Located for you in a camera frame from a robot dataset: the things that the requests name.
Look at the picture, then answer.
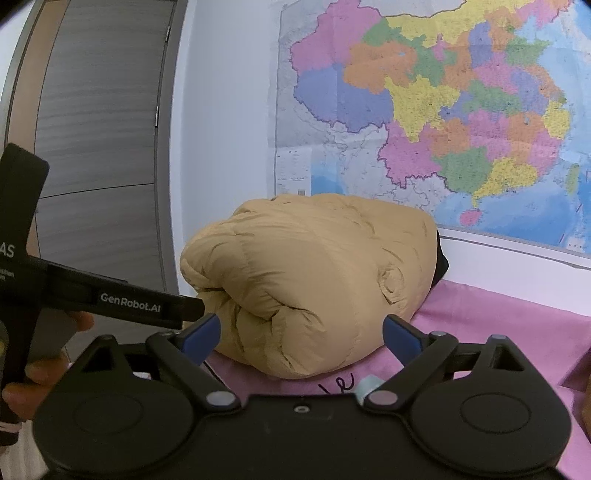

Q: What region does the person's left hand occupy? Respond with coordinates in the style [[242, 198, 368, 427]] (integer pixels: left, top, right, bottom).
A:
[[1, 311, 96, 423]]

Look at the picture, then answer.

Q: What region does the colourful wall map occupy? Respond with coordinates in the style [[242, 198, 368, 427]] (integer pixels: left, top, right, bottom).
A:
[[270, 1, 590, 255]]

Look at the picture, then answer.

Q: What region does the grey wooden door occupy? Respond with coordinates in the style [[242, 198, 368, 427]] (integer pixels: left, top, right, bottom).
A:
[[1, 1, 186, 293]]

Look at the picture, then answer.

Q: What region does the pink floral bed sheet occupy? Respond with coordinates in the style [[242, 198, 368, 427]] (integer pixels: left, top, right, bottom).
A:
[[206, 281, 590, 399]]

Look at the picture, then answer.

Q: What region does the tan puffer down jacket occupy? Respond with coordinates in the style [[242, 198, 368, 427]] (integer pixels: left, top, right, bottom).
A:
[[179, 194, 445, 380]]

